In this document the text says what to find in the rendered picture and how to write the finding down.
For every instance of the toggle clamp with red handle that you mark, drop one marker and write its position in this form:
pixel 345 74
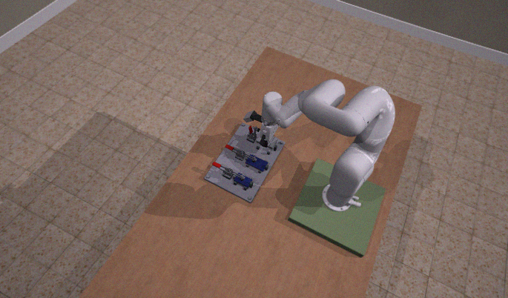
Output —
pixel 228 173

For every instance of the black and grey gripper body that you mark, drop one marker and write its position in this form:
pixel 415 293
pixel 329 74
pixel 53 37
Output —
pixel 268 131

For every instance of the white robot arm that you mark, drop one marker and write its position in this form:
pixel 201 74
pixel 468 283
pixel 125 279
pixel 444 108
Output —
pixel 371 110

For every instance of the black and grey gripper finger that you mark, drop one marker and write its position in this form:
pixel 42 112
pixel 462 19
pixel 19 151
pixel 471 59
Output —
pixel 263 142

